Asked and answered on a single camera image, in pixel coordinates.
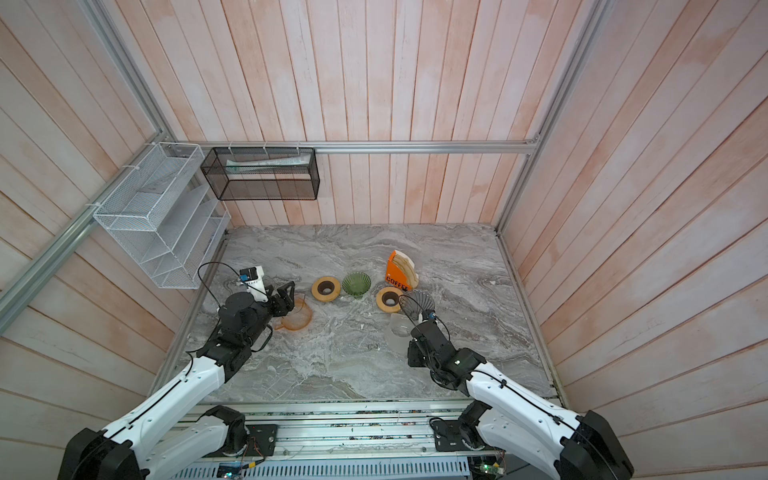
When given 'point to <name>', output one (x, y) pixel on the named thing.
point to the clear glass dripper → (417, 303)
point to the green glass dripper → (356, 283)
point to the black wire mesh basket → (262, 173)
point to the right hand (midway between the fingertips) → (413, 345)
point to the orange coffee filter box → (395, 274)
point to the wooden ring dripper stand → (325, 288)
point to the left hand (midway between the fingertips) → (285, 289)
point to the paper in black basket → (240, 166)
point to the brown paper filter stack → (408, 267)
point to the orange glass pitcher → (299, 317)
